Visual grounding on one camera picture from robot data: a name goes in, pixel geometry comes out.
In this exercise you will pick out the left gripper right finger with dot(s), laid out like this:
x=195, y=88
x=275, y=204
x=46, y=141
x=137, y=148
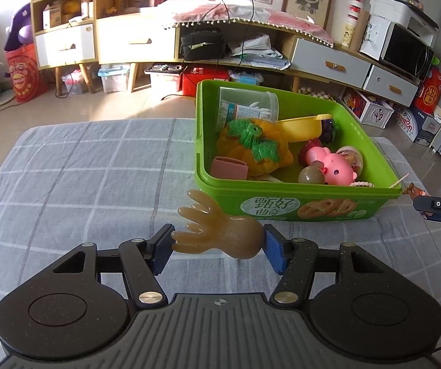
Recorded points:
x=294, y=260

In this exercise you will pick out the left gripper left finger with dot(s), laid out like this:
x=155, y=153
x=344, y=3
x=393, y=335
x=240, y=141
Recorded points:
x=142, y=261

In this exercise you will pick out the tan rubber hand toy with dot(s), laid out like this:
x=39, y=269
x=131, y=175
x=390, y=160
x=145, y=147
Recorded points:
x=208, y=227

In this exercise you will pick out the pink pig toy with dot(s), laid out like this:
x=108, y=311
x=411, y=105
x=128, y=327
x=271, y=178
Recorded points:
x=335, y=168

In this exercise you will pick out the toy pineapple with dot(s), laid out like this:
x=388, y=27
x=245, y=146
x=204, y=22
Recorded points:
x=258, y=143

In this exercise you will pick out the yellow toy pot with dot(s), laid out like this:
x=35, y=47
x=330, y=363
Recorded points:
x=301, y=129

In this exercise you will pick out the orange toy figure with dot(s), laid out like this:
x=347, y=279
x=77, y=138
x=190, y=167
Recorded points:
x=416, y=194

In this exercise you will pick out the wooden stick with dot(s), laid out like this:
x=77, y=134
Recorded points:
x=399, y=181

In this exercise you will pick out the brown round ball toy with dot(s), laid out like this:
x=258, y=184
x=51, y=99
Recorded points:
x=311, y=175

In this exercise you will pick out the blue white carton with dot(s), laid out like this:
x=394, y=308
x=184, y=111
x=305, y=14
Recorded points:
x=418, y=126

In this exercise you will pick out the green plastic bin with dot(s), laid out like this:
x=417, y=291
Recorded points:
x=285, y=198

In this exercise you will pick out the pink clear capsule ball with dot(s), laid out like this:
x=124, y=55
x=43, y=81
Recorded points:
x=354, y=157

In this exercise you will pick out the red gift bag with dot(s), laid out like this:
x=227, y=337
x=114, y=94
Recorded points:
x=429, y=92

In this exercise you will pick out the grey checked cloth mat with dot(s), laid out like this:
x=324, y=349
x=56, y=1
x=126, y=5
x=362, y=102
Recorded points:
x=108, y=182

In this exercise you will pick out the white toy carton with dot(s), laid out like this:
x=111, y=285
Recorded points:
x=367, y=109

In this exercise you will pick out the purple toy grapes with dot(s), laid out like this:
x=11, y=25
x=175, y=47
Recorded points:
x=327, y=135

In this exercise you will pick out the clear cotton swab jar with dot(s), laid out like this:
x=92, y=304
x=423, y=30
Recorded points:
x=236, y=103

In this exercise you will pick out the yellow egg tray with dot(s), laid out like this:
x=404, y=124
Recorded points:
x=316, y=93

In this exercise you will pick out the black microwave oven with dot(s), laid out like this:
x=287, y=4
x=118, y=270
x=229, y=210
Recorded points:
x=396, y=47

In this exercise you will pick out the clear plastic storage box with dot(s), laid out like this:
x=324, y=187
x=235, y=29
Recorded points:
x=246, y=78

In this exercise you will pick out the red cardboard box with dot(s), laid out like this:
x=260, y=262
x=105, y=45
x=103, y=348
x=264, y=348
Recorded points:
x=194, y=74

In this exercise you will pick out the white printer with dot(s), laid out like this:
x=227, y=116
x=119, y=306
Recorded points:
x=408, y=16

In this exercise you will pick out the stack of papers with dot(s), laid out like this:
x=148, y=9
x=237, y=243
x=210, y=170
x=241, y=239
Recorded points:
x=258, y=52

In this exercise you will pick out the wooden tv cabinet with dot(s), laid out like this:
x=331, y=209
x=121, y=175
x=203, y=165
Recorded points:
x=148, y=36

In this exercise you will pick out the black bag in cabinet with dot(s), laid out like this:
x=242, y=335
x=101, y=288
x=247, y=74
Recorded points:
x=203, y=45

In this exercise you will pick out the pink lace cloth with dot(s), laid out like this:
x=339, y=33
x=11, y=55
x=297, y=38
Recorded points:
x=217, y=12

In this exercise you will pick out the wooden shelf cabinet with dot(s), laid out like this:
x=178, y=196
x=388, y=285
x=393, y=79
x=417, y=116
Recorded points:
x=65, y=36

